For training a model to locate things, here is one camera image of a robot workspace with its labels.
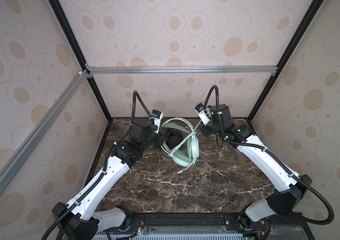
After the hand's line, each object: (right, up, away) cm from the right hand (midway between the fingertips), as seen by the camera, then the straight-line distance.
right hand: (203, 119), depth 75 cm
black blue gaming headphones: (-15, -10, +25) cm, 31 cm away
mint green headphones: (-10, -16, -11) cm, 21 cm away
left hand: (-18, -4, -6) cm, 19 cm away
